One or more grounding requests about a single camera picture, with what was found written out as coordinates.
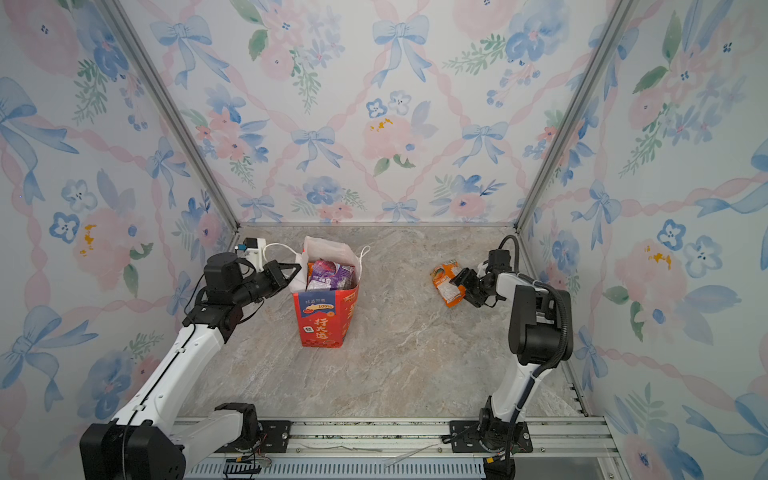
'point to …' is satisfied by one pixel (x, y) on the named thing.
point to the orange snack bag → (451, 293)
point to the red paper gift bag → (325, 316)
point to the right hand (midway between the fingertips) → (457, 285)
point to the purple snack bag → (327, 275)
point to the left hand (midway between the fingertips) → (301, 263)
